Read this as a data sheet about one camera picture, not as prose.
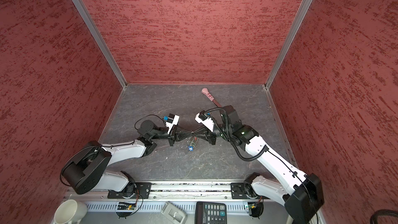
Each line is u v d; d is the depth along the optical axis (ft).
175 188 2.49
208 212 2.19
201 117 1.95
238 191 2.42
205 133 2.04
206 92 3.73
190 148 2.37
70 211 2.20
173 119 2.07
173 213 2.22
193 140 2.28
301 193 1.24
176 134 2.18
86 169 1.42
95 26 2.89
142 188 2.45
